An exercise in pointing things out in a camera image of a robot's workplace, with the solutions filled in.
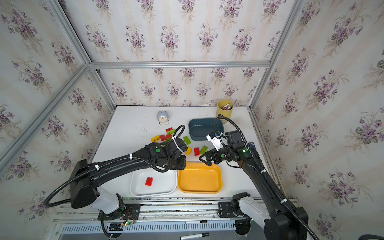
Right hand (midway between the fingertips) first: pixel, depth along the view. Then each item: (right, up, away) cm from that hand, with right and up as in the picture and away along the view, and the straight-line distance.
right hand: (205, 156), depth 74 cm
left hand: (-10, -5, +1) cm, 11 cm away
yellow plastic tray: (-3, -15, +10) cm, 18 cm away
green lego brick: (-21, +10, +27) cm, 36 cm away
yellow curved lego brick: (-32, +6, +25) cm, 41 cm away
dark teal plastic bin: (-2, +13, +33) cm, 35 cm away
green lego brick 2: (+1, -1, +21) cm, 21 cm away
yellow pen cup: (+17, +27, +31) cm, 45 cm away
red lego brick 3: (-27, +6, +27) cm, 39 cm away
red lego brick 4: (-24, +7, +27) cm, 37 cm away
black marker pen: (-6, -35, -8) cm, 36 cm away
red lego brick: (-31, -16, +8) cm, 36 cm away
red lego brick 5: (-4, -1, +17) cm, 18 cm away
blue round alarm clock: (-28, +21, +30) cm, 46 cm away
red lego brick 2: (-23, +12, +30) cm, 40 cm away
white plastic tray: (-23, -16, +7) cm, 29 cm away
